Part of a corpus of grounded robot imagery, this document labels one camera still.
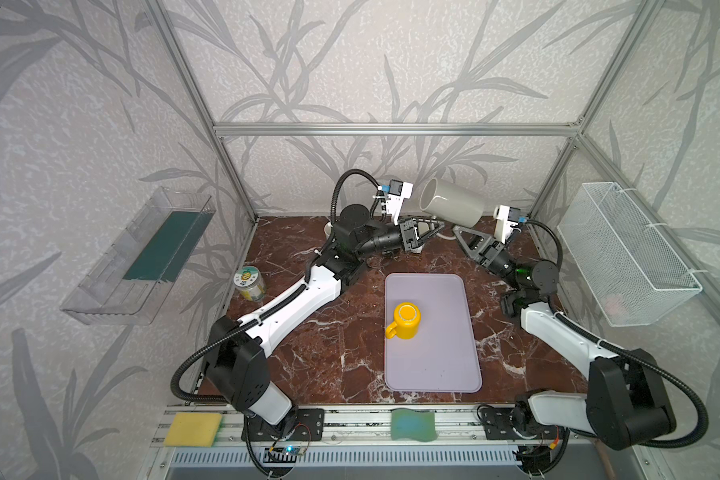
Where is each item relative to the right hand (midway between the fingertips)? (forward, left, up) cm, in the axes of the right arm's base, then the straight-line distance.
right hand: (454, 226), depth 64 cm
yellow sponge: (-33, +62, -37) cm, 80 cm away
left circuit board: (-38, +40, -41) cm, 69 cm away
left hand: (-2, +2, +3) cm, 4 cm away
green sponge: (-32, +8, -37) cm, 50 cm away
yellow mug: (-9, +9, -31) cm, 33 cm away
